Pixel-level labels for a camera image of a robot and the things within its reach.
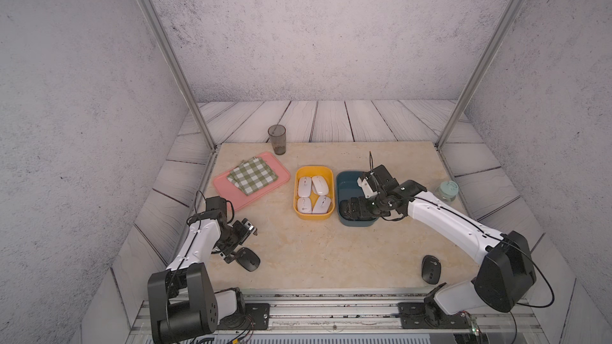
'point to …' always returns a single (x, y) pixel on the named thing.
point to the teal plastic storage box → (347, 187)
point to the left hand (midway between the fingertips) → (252, 239)
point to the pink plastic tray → (234, 198)
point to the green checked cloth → (251, 175)
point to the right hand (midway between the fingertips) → (358, 210)
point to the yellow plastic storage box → (309, 171)
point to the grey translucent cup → (278, 134)
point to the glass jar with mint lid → (448, 190)
